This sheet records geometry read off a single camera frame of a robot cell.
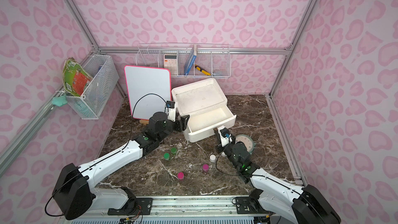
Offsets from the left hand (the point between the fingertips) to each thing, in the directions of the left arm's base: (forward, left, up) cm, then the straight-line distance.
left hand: (182, 111), depth 79 cm
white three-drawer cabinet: (+6, -12, -1) cm, 14 cm away
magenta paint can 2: (-20, -11, -23) cm, 33 cm away
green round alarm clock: (-5, -37, -23) cm, 44 cm away
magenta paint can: (-25, +1, -22) cm, 33 cm away
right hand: (-8, -17, -5) cm, 19 cm away
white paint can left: (-16, -15, -22) cm, 31 cm away
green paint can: (-11, +7, -22) cm, 26 cm away
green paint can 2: (-14, +11, -23) cm, 29 cm away
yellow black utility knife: (+31, -10, +2) cm, 33 cm away
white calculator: (+33, +10, +6) cm, 35 cm away
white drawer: (-3, -9, -8) cm, 13 cm away
